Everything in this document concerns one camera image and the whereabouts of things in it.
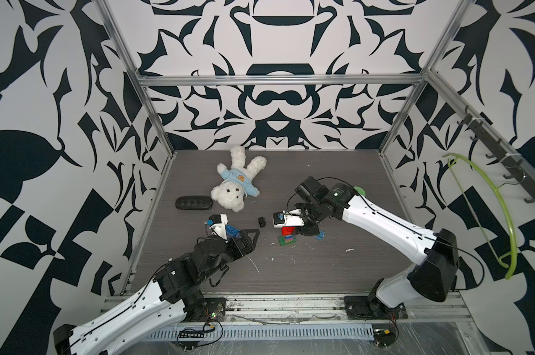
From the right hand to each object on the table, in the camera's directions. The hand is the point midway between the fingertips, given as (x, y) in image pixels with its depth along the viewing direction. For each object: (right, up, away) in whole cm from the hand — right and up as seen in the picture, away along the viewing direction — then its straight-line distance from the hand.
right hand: (292, 220), depth 78 cm
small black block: (-11, -4, +16) cm, 20 cm away
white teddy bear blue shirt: (-22, +12, +19) cm, 32 cm away
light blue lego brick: (+12, -9, +12) cm, 19 cm away
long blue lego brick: (-18, 0, -14) cm, 23 cm away
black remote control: (-40, +3, +19) cm, 45 cm away
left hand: (-13, -2, -6) cm, 15 cm away
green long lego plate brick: (-3, -10, +10) cm, 15 cm away
